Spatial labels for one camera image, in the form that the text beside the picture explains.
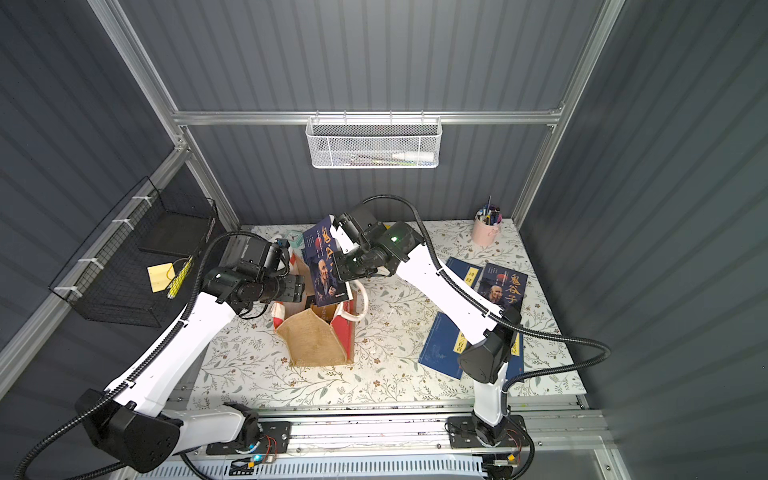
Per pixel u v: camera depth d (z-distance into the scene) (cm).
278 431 75
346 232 57
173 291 69
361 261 52
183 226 82
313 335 79
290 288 68
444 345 89
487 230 108
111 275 68
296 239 71
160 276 73
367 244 53
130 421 37
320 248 74
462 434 73
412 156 90
